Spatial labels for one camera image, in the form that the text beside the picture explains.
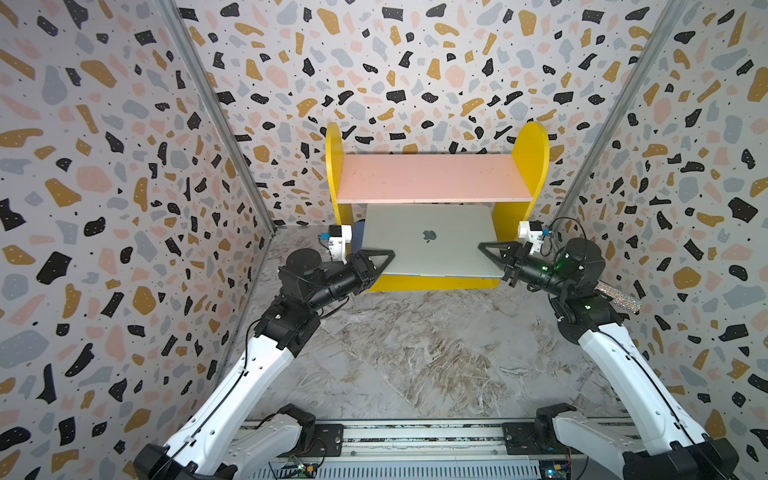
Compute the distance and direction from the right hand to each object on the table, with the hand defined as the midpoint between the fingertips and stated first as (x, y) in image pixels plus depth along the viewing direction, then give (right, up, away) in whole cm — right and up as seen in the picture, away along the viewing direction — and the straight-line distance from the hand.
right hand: (479, 254), depth 63 cm
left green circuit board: (-40, -51, +7) cm, 65 cm away
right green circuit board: (+20, -52, +8) cm, 56 cm away
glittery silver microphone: (+41, -12, +15) cm, 45 cm away
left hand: (-17, -1, -3) cm, 18 cm away
